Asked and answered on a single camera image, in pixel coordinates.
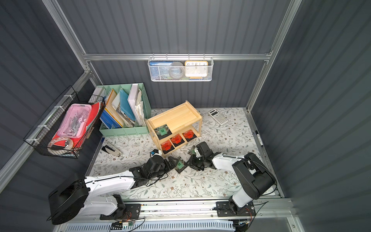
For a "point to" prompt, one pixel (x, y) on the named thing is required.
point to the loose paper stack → (139, 110)
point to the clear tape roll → (69, 147)
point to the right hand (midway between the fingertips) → (189, 163)
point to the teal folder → (124, 105)
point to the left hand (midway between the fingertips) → (175, 163)
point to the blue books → (108, 121)
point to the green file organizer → (110, 93)
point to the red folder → (75, 140)
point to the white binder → (131, 99)
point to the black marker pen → (259, 138)
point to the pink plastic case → (75, 122)
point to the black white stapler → (111, 150)
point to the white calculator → (218, 116)
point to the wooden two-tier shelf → (175, 127)
